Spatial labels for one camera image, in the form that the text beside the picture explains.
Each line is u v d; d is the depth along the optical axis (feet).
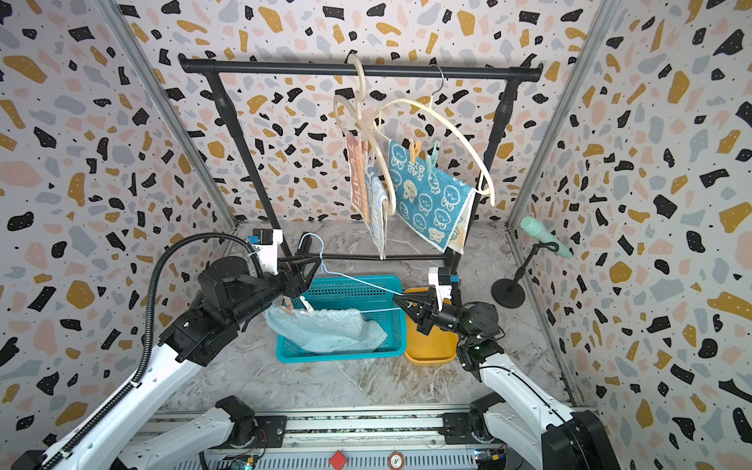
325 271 2.17
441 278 1.98
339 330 2.51
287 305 2.39
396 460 2.30
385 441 2.40
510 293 3.29
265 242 1.77
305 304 2.35
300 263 1.91
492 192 1.95
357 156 2.22
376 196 2.03
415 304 2.14
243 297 1.61
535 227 2.43
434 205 2.39
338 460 2.28
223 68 1.74
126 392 1.32
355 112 3.02
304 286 1.93
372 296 3.20
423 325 2.05
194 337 1.48
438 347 2.92
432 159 2.16
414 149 2.22
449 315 2.10
